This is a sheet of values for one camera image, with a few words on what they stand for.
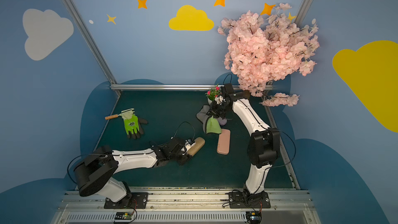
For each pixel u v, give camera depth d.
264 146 0.49
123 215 0.72
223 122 1.00
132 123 1.02
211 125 0.82
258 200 0.69
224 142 0.95
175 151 0.70
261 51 0.73
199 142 0.93
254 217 0.73
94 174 0.44
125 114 1.07
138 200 0.75
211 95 1.04
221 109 0.75
